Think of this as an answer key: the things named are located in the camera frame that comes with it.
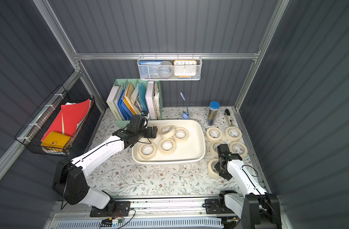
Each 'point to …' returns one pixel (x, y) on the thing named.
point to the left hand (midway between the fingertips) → (149, 127)
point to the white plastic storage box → (192, 150)
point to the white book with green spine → (110, 100)
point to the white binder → (150, 98)
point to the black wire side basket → (32, 134)
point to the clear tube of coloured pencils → (214, 107)
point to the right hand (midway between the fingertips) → (224, 172)
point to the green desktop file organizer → (135, 97)
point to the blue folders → (125, 113)
